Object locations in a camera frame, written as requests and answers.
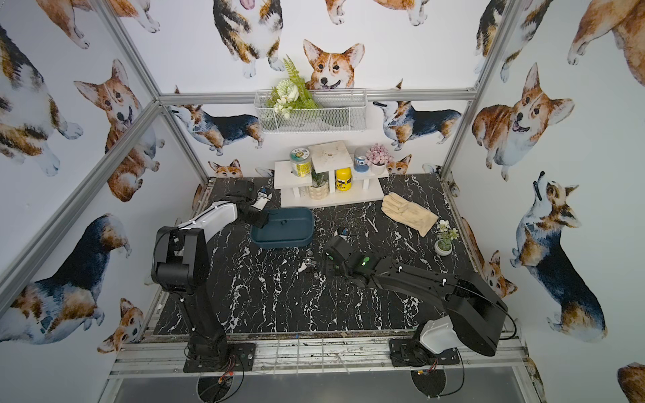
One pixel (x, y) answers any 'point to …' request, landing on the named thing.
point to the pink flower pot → (377, 157)
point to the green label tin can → (301, 162)
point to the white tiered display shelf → (327, 157)
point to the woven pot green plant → (320, 188)
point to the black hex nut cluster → (312, 263)
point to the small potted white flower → (443, 245)
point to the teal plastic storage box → (286, 227)
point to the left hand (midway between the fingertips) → (260, 212)
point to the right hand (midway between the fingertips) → (332, 254)
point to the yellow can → (343, 179)
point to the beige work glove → (418, 217)
